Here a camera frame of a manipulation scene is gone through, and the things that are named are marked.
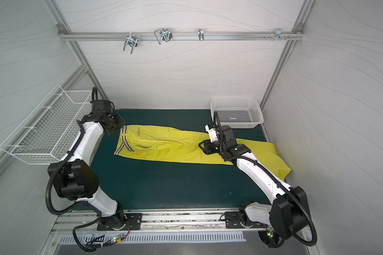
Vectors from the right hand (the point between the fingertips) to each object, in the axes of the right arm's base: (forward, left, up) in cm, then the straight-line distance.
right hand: (202, 143), depth 81 cm
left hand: (+9, +45, +3) cm, 46 cm away
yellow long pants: (+4, +22, -9) cm, 24 cm away
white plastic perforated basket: (+40, -26, -18) cm, 51 cm away
